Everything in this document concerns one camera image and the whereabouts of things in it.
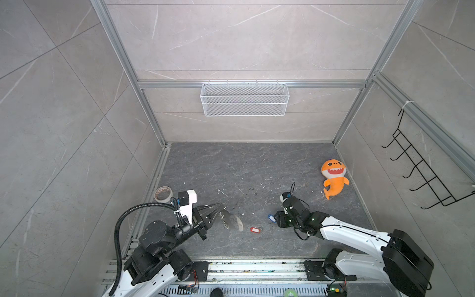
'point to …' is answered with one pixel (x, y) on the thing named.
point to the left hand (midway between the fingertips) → (221, 203)
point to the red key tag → (255, 230)
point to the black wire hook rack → (432, 180)
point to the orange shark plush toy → (334, 170)
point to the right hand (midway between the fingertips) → (276, 215)
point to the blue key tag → (272, 218)
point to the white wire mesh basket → (244, 99)
